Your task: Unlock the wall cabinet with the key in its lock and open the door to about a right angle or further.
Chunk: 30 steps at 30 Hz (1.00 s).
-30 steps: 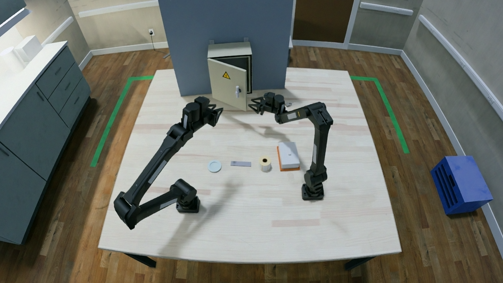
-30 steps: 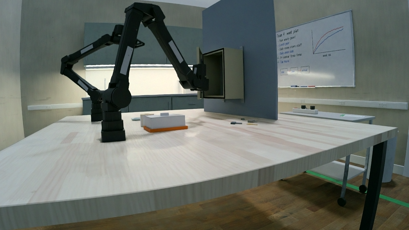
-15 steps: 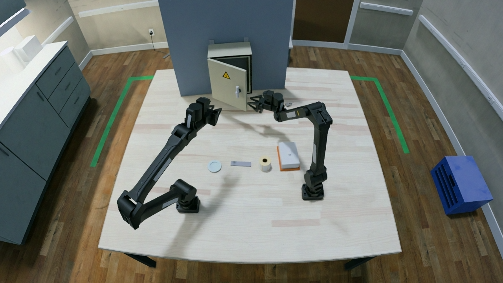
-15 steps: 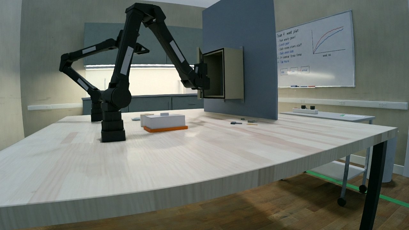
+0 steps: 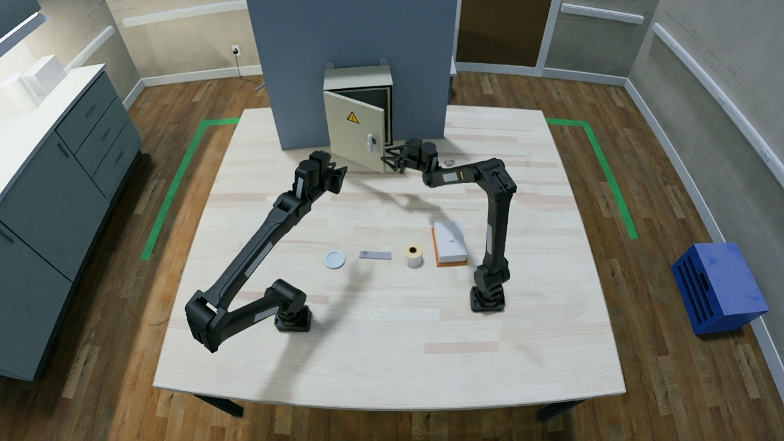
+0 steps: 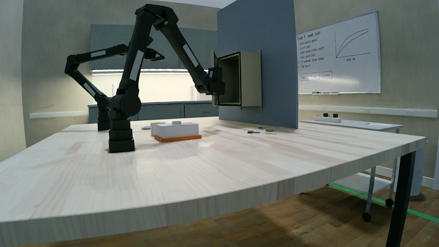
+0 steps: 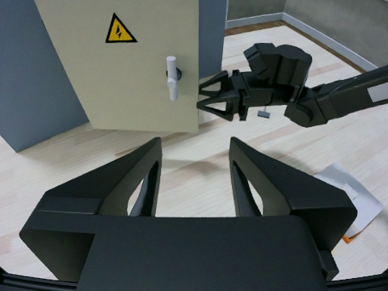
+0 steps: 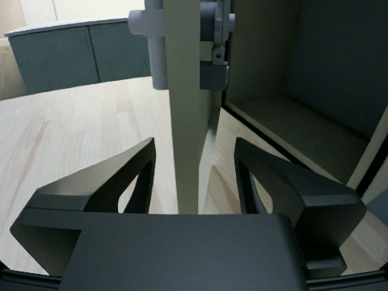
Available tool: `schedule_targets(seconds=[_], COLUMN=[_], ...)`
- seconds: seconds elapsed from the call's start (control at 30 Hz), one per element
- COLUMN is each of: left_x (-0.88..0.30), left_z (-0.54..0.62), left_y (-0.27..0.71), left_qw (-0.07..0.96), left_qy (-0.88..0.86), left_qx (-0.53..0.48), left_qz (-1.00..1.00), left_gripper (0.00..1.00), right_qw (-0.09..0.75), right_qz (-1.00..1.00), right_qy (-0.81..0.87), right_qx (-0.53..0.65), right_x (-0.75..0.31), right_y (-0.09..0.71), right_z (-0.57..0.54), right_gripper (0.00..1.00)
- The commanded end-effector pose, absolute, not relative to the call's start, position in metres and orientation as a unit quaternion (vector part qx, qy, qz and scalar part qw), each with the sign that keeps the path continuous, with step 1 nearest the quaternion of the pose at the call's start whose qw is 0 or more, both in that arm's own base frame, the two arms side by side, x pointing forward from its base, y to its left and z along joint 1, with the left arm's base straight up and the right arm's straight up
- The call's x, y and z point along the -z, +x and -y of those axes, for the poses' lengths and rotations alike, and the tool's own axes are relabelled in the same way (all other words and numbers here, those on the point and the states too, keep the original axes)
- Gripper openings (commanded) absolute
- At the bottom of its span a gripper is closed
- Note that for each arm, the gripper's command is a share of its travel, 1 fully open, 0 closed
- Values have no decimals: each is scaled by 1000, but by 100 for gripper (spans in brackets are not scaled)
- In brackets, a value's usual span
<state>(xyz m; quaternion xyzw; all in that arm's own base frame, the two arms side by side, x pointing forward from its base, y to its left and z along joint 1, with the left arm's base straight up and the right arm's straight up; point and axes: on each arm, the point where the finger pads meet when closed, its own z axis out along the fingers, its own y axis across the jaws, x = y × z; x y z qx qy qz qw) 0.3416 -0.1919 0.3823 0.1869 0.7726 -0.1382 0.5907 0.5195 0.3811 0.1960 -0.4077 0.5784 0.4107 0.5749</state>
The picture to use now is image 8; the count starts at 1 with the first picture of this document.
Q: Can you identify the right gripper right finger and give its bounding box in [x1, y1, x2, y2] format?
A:
[234, 137, 367, 251]

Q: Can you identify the blue-grey wall panel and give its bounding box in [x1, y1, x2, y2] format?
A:
[366, 188, 388, 225]

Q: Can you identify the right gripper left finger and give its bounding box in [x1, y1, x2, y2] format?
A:
[24, 137, 157, 213]

